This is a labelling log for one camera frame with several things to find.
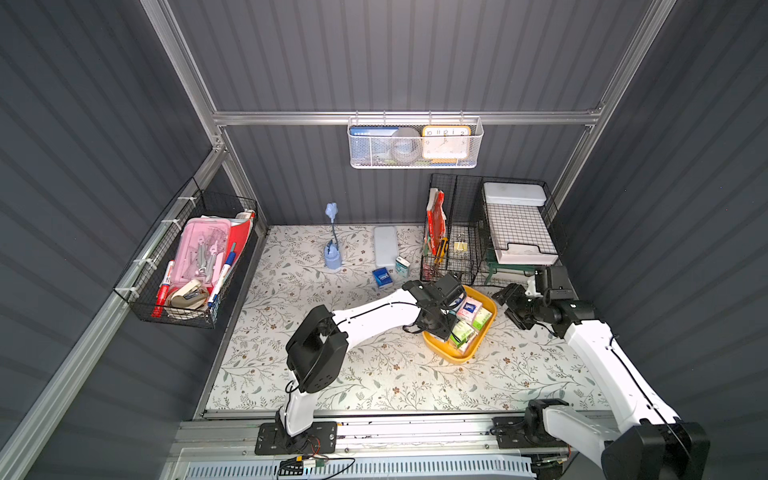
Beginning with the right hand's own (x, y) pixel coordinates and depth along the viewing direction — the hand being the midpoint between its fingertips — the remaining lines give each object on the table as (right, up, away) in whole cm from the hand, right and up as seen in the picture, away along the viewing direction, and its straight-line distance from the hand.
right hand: (505, 300), depth 81 cm
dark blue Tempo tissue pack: (-35, +5, +21) cm, 41 cm away
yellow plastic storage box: (-16, -14, +2) cm, 22 cm away
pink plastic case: (-78, +14, -8) cm, 79 cm away
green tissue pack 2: (-11, -10, +4) cm, 16 cm away
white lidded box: (+11, +33, +19) cm, 40 cm away
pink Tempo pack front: (-8, -4, +6) cm, 11 cm away
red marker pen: (-82, +4, -15) cm, 83 cm away
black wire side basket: (-75, +2, -16) cm, 77 cm away
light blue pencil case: (-33, +16, +31) cm, 48 cm away
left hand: (-15, -10, +1) cm, 18 cm away
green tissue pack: (-4, -7, +8) cm, 11 cm away
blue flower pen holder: (-52, +12, +22) cm, 58 cm away
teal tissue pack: (-27, +8, +21) cm, 35 cm away
